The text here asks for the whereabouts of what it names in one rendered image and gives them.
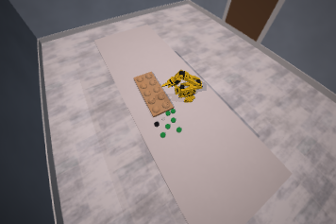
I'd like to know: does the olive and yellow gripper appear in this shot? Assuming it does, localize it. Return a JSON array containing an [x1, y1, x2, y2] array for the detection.
[[161, 77, 180, 95]]

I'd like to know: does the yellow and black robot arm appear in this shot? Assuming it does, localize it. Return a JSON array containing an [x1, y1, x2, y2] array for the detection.
[[174, 70, 202, 103]]

